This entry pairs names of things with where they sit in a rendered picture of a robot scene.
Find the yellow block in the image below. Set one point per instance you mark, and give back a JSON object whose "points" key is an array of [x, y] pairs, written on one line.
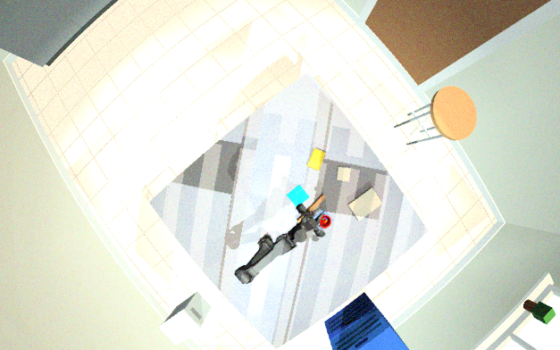
{"points": [[315, 161]]}

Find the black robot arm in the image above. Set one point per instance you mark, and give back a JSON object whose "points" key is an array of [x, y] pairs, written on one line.
{"points": [[269, 251]]}

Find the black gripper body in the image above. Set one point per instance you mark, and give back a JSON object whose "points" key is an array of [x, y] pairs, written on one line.
{"points": [[302, 210]]}

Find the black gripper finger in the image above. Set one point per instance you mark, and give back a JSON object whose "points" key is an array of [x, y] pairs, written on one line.
{"points": [[318, 218], [315, 211]]}

